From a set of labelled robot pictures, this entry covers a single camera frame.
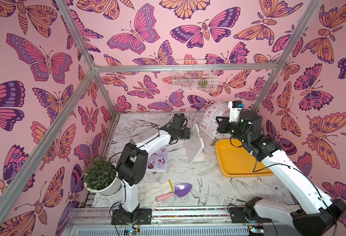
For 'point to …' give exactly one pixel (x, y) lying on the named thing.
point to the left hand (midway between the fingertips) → (188, 131)
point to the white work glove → (148, 192)
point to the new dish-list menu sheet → (209, 125)
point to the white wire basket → (194, 75)
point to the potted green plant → (101, 176)
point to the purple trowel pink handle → (181, 190)
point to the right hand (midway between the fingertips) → (218, 116)
